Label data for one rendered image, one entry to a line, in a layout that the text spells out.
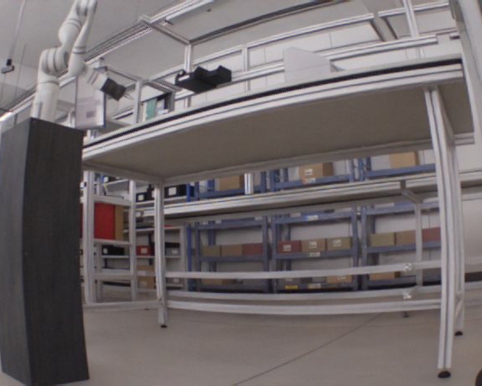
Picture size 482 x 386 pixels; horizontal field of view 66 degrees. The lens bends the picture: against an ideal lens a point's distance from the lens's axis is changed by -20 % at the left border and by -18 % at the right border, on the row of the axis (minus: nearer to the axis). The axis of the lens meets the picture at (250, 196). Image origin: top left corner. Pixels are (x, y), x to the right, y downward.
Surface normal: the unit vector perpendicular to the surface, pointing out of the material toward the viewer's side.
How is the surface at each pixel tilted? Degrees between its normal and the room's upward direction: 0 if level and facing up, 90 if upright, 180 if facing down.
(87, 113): 101
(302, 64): 90
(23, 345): 90
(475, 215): 90
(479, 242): 90
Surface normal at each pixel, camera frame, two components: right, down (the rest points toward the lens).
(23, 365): -0.52, -0.12
